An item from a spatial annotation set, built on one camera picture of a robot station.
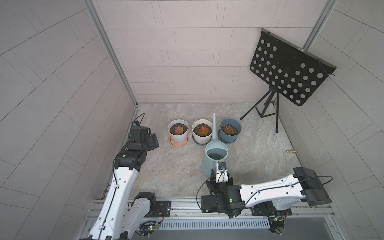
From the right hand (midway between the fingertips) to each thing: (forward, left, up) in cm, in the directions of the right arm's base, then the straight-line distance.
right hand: (214, 175), depth 73 cm
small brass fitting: (+14, -50, -8) cm, 52 cm away
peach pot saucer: (+23, +19, -7) cm, 31 cm away
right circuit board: (-21, -28, -13) cm, 37 cm away
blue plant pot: (+22, -9, 0) cm, 23 cm away
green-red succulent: (+27, -13, 0) cm, 30 cm away
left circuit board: (-19, +32, -7) cm, 37 cm away
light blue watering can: (+8, -1, +10) cm, 13 cm away
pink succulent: (+28, +19, +2) cm, 34 cm away
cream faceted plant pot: (+32, +6, +2) cm, 33 cm away
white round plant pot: (+33, +21, +2) cm, 39 cm away
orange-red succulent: (+26, +4, +2) cm, 26 cm away
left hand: (+17, +32, +12) cm, 38 cm away
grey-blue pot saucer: (+21, +5, -5) cm, 22 cm away
